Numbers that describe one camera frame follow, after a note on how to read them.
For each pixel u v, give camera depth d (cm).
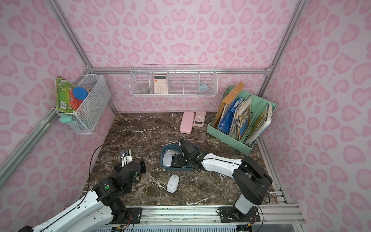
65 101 70
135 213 74
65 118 64
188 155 66
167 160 90
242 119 88
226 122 98
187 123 111
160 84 95
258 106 88
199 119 114
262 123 81
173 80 100
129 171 56
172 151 93
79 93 75
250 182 44
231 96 84
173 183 82
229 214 72
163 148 93
